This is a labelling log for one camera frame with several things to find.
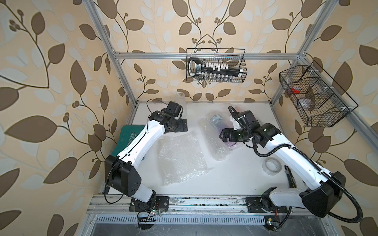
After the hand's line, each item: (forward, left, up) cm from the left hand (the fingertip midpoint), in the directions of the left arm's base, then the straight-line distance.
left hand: (176, 125), depth 82 cm
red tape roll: (+15, -67, +14) cm, 70 cm away
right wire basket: (+5, -73, +15) cm, 75 cm away
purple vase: (+8, -21, -14) cm, 27 cm away
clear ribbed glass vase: (+24, 0, -3) cm, 24 cm away
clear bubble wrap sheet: (-10, -1, -21) cm, 23 cm away
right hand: (-7, -27, 0) cm, 28 cm away
